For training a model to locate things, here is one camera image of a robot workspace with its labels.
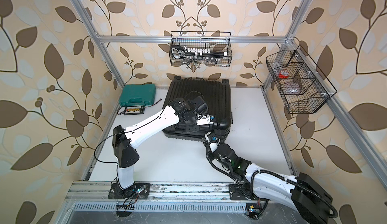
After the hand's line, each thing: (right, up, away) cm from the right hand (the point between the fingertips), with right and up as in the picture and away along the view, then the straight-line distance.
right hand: (204, 143), depth 81 cm
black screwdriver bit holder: (-49, +17, +24) cm, 57 cm away
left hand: (-5, +12, -2) cm, 14 cm away
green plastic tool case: (-49, +27, +31) cm, 64 cm away
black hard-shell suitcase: (+8, +28, +7) cm, 30 cm away
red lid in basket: (+42, +37, 0) cm, 56 cm away
